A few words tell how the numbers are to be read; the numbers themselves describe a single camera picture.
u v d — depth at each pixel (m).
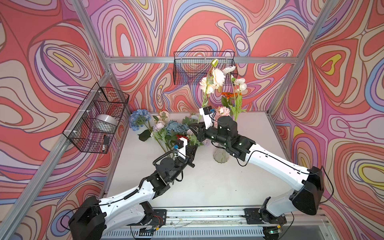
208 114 0.58
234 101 0.70
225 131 0.52
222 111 0.66
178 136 0.92
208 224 0.73
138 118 1.07
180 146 0.60
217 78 0.54
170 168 0.54
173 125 0.94
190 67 0.96
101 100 0.80
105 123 0.70
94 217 0.40
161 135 0.98
